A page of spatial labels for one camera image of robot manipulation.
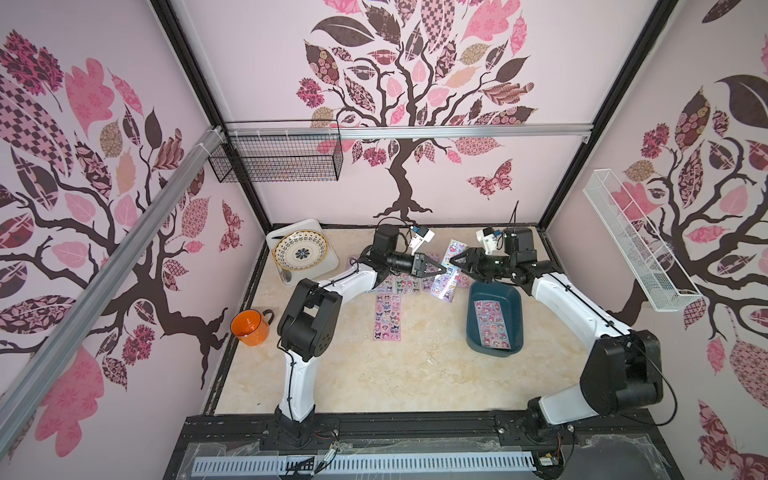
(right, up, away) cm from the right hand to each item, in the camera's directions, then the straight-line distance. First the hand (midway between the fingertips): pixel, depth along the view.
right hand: (453, 267), depth 82 cm
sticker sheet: (+14, -19, +10) cm, 25 cm away
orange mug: (-60, -18, +5) cm, 63 cm away
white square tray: (-54, -5, +23) cm, 59 cm away
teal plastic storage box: (+22, -11, +13) cm, 28 cm away
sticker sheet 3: (-19, -19, +10) cm, 29 cm away
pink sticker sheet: (-19, -8, +20) cm, 29 cm away
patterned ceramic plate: (-53, +5, +31) cm, 62 cm away
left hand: (-3, -2, -1) cm, 4 cm away
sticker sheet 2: (-2, -5, -1) cm, 5 cm away
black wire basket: (-69, +38, +22) cm, 81 cm away
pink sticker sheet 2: (+3, -4, 0) cm, 5 cm away
